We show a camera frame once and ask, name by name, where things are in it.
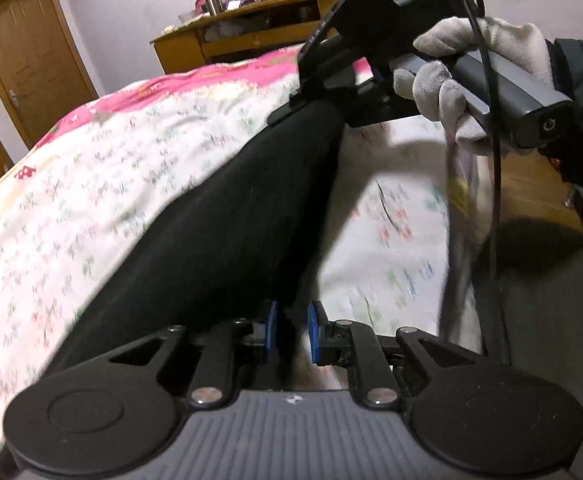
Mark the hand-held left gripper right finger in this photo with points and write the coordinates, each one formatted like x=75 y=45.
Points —
x=314 y=334

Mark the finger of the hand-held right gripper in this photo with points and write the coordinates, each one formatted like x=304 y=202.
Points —
x=381 y=100
x=311 y=75

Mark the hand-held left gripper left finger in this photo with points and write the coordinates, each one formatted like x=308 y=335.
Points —
x=271 y=332

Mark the black pants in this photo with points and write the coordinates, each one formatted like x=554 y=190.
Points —
x=221 y=235

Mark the person's right hand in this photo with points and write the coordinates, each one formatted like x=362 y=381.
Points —
x=511 y=45

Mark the wooden desk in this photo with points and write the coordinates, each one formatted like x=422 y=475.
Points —
x=251 y=30

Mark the pink strawberry printed quilt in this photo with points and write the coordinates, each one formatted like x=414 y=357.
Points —
x=196 y=80

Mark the white floral sheet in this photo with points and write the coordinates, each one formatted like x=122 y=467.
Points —
x=96 y=185

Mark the brown wooden door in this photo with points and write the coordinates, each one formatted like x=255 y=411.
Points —
x=26 y=50

